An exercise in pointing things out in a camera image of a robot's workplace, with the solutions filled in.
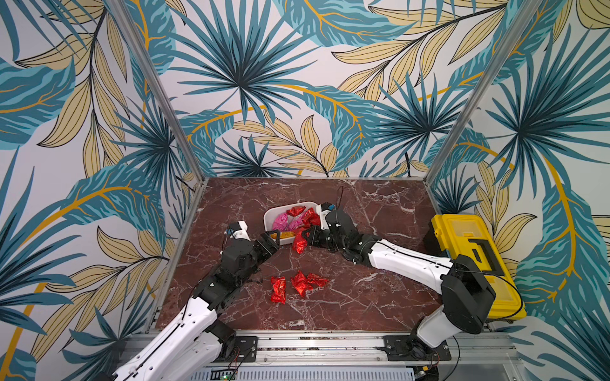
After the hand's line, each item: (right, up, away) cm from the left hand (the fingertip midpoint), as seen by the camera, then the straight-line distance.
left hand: (274, 239), depth 75 cm
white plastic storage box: (-5, +6, +23) cm, 25 cm away
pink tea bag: (+5, +4, +23) cm, 24 cm away
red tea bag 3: (+13, -16, +11) cm, 23 cm away
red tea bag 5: (+12, +6, +18) cm, 22 cm away
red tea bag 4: (+8, -2, +5) cm, 9 cm away
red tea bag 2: (+8, -17, +10) cm, 21 cm away
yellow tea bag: (+2, -1, +18) cm, 18 cm away
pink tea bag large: (-1, +3, +24) cm, 25 cm away
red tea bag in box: (+5, +8, +25) cm, 27 cm away
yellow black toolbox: (+64, +1, +5) cm, 64 cm away
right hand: (+8, +1, +6) cm, 10 cm away
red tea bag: (0, -19, +8) cm, 21 cm away
